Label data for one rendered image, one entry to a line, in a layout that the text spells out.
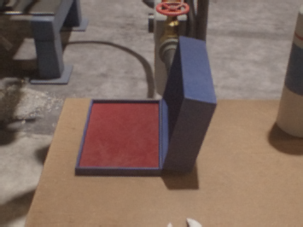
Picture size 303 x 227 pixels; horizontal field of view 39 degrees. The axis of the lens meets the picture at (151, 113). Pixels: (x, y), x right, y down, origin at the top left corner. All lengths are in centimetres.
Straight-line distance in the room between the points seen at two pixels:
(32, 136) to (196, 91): 98
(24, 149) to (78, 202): 86
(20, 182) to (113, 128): 68
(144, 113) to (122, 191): 16
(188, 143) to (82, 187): 14
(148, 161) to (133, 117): 10
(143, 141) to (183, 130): 10
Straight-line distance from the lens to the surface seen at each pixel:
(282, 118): 64
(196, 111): 49
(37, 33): 162
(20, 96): 162
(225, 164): 57
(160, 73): 109
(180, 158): 53
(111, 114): 65
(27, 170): 130
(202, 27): 91
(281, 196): 55
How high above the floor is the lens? 85
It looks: 35 degrees down
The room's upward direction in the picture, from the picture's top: straight up
